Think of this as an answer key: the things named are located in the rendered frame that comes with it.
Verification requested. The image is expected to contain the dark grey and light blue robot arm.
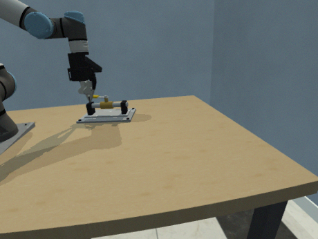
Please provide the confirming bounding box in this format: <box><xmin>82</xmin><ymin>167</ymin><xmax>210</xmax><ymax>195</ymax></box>
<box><xmin>0</xmin><ymin>0</ymin><xmax>102</xmax><ymax>143</ymax></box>

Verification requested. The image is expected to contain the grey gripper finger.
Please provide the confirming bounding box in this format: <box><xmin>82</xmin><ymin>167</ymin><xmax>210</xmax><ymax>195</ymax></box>
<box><xmin>78</xmin><ymin>81</ymin><xmax>90</xmax><ymax>102</ymax></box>
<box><xmin>83</xmin><ymin>73</ymin><xmax>97</xmax><ymax>102</ymax></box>

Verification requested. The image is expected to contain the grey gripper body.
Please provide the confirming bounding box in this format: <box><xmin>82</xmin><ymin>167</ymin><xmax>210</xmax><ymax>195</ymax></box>
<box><xmin>67</xmin><ymin>52</ymin><xmax>94</xmax><ymax>82</ymax></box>

